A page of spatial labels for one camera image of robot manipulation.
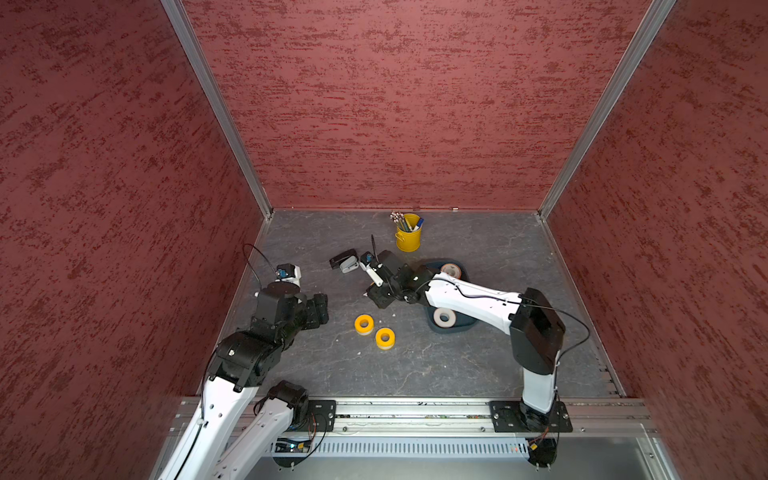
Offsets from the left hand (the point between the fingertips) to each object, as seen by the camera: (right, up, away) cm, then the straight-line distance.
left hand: (311, 307), depth 71 cm
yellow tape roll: (+11, -10, +18) cm, 23 cm away
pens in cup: (+23, +23, +26) cm, 42 cm away
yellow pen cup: (+26, +15, +35) cm, 46 cm away
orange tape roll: (+40, +6, +27) cm, 48 cm away
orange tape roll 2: (+36, -9, +17) cm, 41 cm away
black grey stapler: (+4, +9, +29) cm, 30 cm away
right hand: (+16, +1, +15) cm, 22 cm away
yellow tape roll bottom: (+18, -13, +15) cm, 26 cm away
